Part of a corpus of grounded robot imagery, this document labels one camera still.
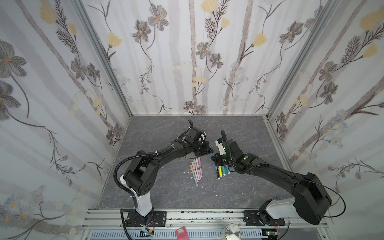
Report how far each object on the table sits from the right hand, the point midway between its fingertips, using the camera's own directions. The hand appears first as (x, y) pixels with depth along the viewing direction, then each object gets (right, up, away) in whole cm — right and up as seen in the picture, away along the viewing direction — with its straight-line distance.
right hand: (209, 154), depth 83 cm
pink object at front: (-14, -36, -13) cm, 41 cm away
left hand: (+2, +4, +3) cm, 5 cm away
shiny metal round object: (+7, -27, -25) cm, 37 cm away
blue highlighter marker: (+9, -7, -9) cm, 14 cm away
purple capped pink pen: (-5, -9, +10) cm, 14 cm away
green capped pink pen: (-8, -9, +10) cm, 15 cm away
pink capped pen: (-6, -8, +10) cm, 15 cm away
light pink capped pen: (-9, -11, +8) cm, 16 cm away
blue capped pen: (+2, 0, +1) cm, 2 cm away
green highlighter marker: (+10, -11, +7) cm, 16 cm away
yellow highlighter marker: (+8, -12, +8) cm, 16 cm away
